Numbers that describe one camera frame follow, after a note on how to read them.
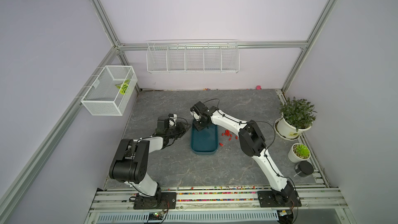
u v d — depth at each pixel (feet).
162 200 2.41
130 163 1.48
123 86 2.67
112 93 2.64
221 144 3.01
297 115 2.70
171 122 2.65
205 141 2.99
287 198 2.09
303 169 2.58
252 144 1.96
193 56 3.25
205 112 2.49
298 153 2.60
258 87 4.07
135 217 2.32
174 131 2.66
